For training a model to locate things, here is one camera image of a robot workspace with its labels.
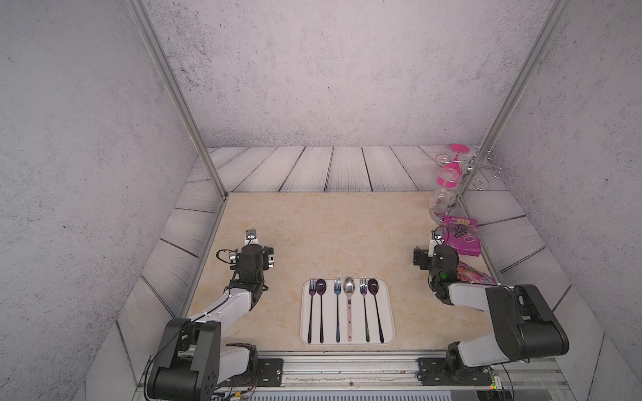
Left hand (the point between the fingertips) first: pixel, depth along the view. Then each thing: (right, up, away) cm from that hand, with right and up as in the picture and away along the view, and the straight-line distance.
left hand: (254, 247), depth 89 cm
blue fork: (+30, -14, +2) cm, 33 cm away
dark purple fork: (+20, -16, 0) cm, 26 cm away
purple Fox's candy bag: (+76, -10, +2) cm, 76 cm away
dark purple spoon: (+24, -14, 0) cm, 27 cm away
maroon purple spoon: (+42, -14, -1) cm, 44 cm away
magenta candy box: (+77, +4, +7) cm, 78 cm away
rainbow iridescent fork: (+38, -14, 0) cm, 41 cm away
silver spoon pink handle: (+33, -14, 0) cm, 36 cm away
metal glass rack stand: (+93, +31, +23) cm, 101 cm away
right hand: (+65, 0, +3) cm, 65 cm away
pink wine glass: (+69, +26, 0) cm, 74 cm away
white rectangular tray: (+46, -18, -2) cm, 49 cm away
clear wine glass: (+70, +17, +10) cm, 73 cm away
